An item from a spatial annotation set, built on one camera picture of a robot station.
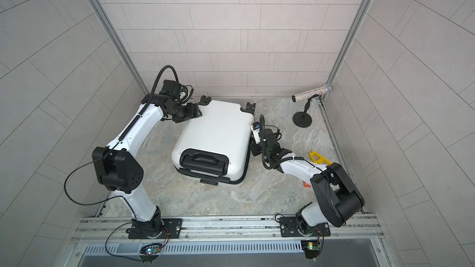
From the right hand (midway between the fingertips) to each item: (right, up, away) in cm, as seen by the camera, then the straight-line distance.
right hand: (252, 138), depth 90 cm
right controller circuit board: (+21, -38, -22) cm, 49 cm away
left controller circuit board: (-37, -35, -25) cm, 57 cm away
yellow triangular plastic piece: (+34, -10, +1) cm, 36 cm away
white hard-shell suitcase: (-15, -1, -17) cm, 23 cm away
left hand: (-24, +13, -4) cm, 28 cm away
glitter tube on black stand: (+30, +9, +16) cm, 35 cm away
